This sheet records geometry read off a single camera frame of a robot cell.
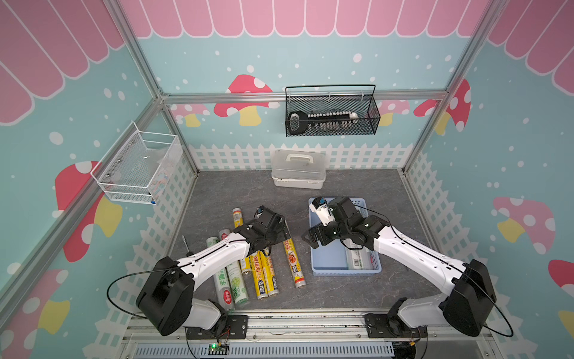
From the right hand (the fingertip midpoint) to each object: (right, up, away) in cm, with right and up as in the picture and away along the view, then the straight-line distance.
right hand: (312, 231), depth 79 cm
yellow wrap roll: (-19, -18, +2) cm, 26 cm away
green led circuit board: (-33, -38, -6) cm, 50 cm away
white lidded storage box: (-4, +25, +27) cm, 37 cm away
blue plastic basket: (+8, -13, +8) cm, 17 cm away
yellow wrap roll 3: (-5, -18, +3) cm, 18 cm away
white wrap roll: (+19, -12, +6) cm, 23 cm away
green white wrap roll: (-32, -21, -1) cm, 38 cm away
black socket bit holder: (-4, +43, +11) cm, 44 cm away
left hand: (-11, -4, +7) cm, 14 cm away
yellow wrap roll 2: (-16, -17, +4) cm, 23 cm away
